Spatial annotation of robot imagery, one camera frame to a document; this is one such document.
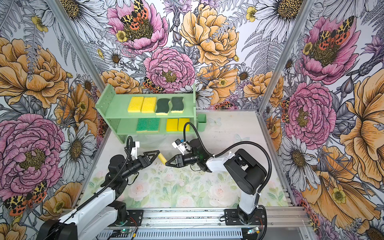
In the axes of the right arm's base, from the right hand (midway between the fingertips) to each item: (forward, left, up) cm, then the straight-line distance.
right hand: (168, 168), depth 79 cm
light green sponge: (+27, +19, +3) cm, 33 cm away
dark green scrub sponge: (+30, -5, +17) cm, 35 cm away
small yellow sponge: (+27, 0, +4) cm, 27 cm away
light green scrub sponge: (+28, +12, +3) cm, 30 cm away
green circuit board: (-25, +20, -12) cm, 34 cm away
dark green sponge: (+28, +3, +18) cm, 34 cm away
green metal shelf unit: (+23, +10, +17) cm, 30 cm away
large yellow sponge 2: (+31, +19, +18) cm, 40 cm away
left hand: (+5, +6, +3) cm, 8 cm away
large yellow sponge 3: (+4, +4, +2) cm, 6 cm away
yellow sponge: (+28, -6, +4) cm, 29 cm away
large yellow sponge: (+30, +11, +17) cm, 36 cm away
